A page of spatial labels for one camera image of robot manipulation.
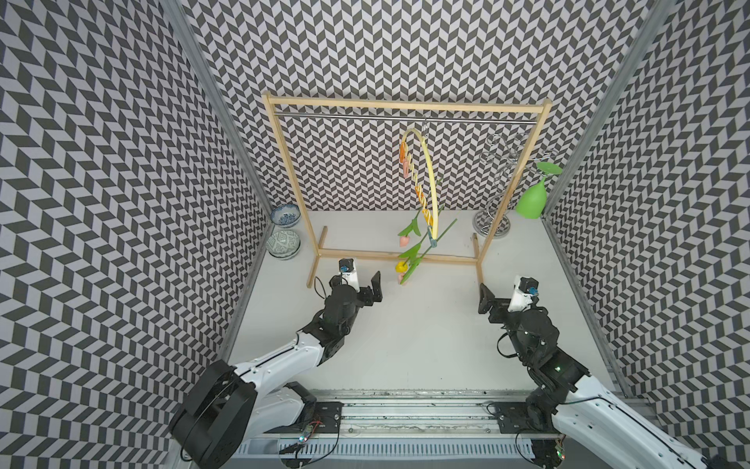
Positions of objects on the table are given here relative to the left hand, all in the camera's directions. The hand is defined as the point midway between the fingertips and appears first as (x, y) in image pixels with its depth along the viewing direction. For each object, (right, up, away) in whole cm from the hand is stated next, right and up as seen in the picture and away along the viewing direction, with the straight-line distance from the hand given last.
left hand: (365, 274), depth 84 cm
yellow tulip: (+11, +2, +5) cm, 12 cm away
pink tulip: (+15, +14, +4) cm, 21 cm away
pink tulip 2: (+11, -1, -1) cm, 11 cm away
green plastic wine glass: (+52, +22, +6) cm, 57 cm away
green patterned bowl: (-32, +8, +21) cm, 39 cm away
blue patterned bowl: (-35, +19, +32) cm, 51 cm away
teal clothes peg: (+18, +10, -13) cm, 24 cm away
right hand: (+36, -4, -6) cm, 37 cm away
